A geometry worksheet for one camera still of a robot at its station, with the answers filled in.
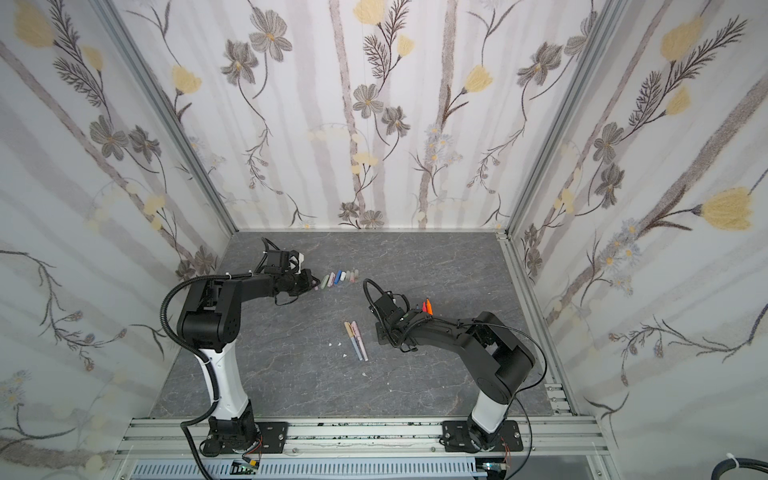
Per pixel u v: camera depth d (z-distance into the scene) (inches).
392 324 28.0
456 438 28.9
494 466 27.9
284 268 34.1
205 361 22.2
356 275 42.0
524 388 19.1
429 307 38.7
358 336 36.0
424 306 38.7
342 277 41.3
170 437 29.7
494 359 18.3
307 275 37.4
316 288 39.9
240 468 28.7
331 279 41.1
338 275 41.4
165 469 27.7
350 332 36.6
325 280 41.1
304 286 37.4
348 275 41.8
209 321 21.5
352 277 41.4
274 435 28.9
